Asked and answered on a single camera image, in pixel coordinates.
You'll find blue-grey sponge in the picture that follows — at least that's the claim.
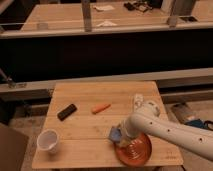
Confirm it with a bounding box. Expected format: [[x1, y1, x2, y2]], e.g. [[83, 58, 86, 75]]
[[108, 127, 121, 143]]

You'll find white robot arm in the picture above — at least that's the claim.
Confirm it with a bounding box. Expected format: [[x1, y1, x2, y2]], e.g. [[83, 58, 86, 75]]
[[119, 101, 213, 161]]

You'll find orange ceramic bowl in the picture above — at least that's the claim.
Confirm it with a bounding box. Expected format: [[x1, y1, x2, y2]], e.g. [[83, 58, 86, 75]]
[[114, 133, 152, 167]]

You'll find orange carrot toy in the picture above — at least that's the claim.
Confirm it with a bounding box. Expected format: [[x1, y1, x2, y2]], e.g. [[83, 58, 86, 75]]
[[91, 104, 111, 114]]

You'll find white tube bottle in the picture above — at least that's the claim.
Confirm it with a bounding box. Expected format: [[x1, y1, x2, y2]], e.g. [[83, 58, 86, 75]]
[[133, 94, 144, 110]]

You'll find small wooden table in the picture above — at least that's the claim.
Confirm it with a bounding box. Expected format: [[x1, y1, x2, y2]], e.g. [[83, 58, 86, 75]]
[[31, 80, 184, 170]]

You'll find black rectangular remote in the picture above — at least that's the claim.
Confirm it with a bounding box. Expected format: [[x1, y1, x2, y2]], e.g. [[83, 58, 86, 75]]
[[57, 104, 77, 121]]

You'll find blue power box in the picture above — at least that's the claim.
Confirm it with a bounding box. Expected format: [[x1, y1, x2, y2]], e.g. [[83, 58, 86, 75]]
[[186, 119, 207, 129]]

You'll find white plastic cup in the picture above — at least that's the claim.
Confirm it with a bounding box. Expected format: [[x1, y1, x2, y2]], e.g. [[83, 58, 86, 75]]
[[37, 129, 59, 154]]

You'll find brown cardboard box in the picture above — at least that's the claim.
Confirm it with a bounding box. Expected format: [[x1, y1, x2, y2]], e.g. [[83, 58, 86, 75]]
[[0, 123, 28, 171]]

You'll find folded white paper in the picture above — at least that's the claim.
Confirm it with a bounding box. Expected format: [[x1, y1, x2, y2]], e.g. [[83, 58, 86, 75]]
[[97, 20, 117, 27]]

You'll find white paper sheet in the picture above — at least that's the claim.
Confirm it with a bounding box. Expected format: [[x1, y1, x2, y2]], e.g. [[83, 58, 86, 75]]
[[93, 5, 115, 11]]

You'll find black tools pile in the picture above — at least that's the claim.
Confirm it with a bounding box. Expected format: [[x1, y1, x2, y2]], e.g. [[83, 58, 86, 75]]
[[123, 1, 152, 13]]

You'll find black cable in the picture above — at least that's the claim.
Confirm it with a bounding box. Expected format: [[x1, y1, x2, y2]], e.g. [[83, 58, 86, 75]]
[[203, 120, 213, 132]]

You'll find metal clamp bracket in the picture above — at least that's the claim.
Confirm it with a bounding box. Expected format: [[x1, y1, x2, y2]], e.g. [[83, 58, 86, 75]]
[[0, 68, 26, 88]]

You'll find metal post left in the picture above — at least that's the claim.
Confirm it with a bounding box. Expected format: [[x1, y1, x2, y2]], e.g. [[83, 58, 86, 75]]
[[81, 0, 92, 32]]

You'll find metal post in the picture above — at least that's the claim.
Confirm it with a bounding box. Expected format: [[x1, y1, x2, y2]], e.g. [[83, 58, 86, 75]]
[[81, 0, 92, 32], [167, 0, 198, 28]]

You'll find metal post right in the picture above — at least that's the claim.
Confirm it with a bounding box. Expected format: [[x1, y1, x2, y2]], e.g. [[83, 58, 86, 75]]
[[167, 0, 198, 28]]

